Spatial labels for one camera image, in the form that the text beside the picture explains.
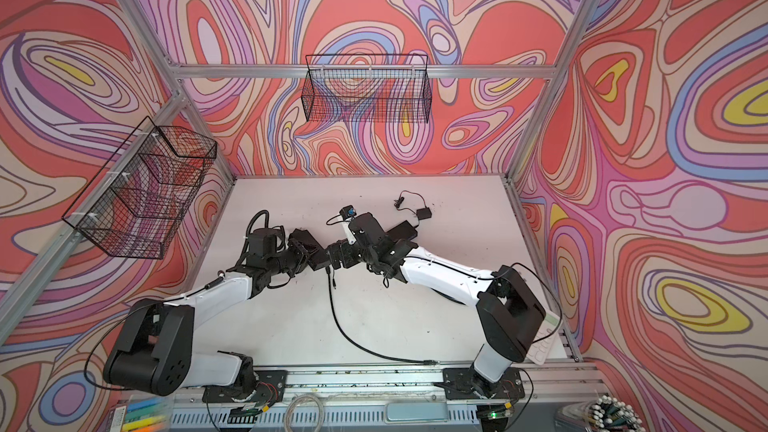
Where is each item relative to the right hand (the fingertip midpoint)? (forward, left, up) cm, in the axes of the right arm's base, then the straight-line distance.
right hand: (343, 252), depth 82 cm
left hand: (+4, +7, -4) cm, 9 cm away
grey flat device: (-36, -18, -12) cm, 42 cm away
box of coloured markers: (-34, +47, -14) cm, 60 cm away
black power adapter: (+24, -26, -14) cm, 38 cm away
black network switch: (+15, -18, -13) cm, 27 cm away
